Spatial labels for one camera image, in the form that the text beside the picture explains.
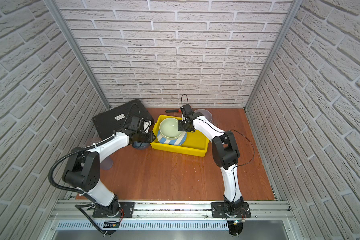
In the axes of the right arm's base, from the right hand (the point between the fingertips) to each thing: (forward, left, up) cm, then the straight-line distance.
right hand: (180, 126), depth 96 cm
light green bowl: (0, +8, -1) cm, 8 cm away
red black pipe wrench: (+23, +1, -9) cm, 25 cm away
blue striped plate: (-9, +3, -5) cm, 10 cm away
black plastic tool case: (+13, +44, -2) cm, 46 cm away
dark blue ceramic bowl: (-16, +23, +7) cm, 29 cm away
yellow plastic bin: (-10, -9, -8) cm, 16 cm away
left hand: (-6, +17, 0) cm, 18 cm away
